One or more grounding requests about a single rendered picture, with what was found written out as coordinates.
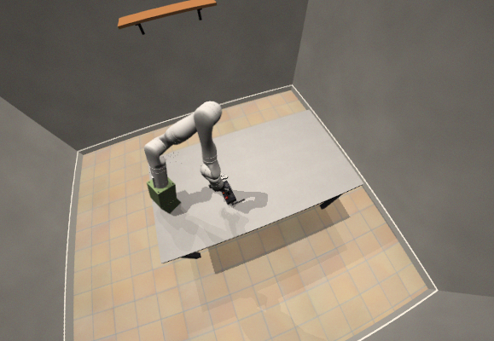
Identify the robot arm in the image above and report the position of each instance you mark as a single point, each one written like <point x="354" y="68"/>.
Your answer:
<point x="202" y="122"/>

